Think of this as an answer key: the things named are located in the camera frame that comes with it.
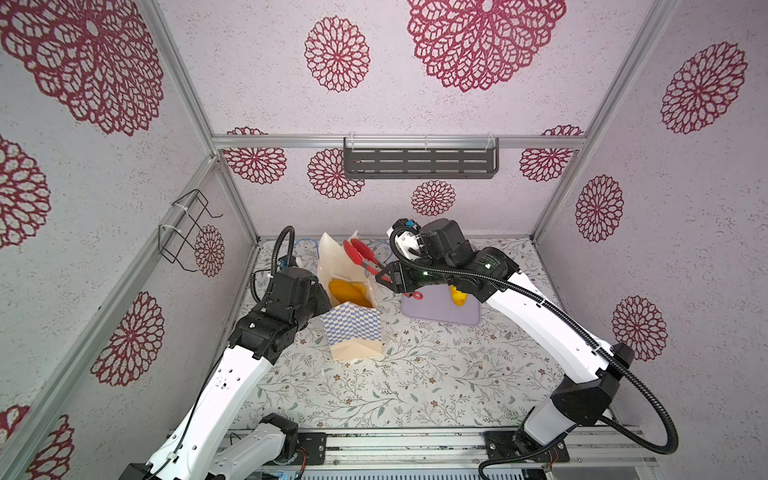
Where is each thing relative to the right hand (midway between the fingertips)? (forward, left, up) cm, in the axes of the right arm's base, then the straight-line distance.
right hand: (382, 269), depth 67 cm
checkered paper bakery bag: (-5, +9, -21) cm, 23 cm away
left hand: (-1, +15, -10) cm, 18 cm away
